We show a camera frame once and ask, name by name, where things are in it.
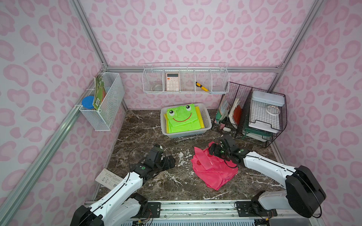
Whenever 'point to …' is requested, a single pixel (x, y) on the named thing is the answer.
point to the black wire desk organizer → (244, 93)
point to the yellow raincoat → (200, 118)
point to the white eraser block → (226, 129)
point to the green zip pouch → (247, 130)
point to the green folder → (223, 110)
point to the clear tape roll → (158, 87)
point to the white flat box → (260, 118)
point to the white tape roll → (272, 113)
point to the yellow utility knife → (201, 86)
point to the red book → (235, 114)
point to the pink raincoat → (214, 171)
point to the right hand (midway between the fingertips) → (211, 150)
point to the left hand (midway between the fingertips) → (171, 160)
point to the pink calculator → (172, 82)
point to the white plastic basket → (206, 117)
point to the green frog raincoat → (182, 118)
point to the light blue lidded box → (272, 98)
